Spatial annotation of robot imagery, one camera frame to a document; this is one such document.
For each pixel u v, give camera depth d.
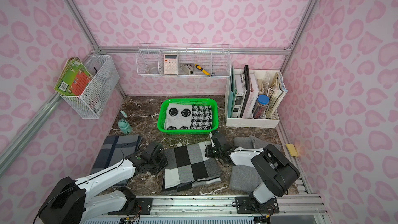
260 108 0.93
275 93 0.88
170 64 0.95
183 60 1.02
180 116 1.01
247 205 0.73
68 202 0.40
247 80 0.88
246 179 0.78
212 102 1.05
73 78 0.72
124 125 0.95
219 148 0.71
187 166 0.84
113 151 0.90
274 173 0.44
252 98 0.87
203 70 0.98
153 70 0.93
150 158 0.66
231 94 0.81
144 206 0.72
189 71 0.90
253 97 0.83
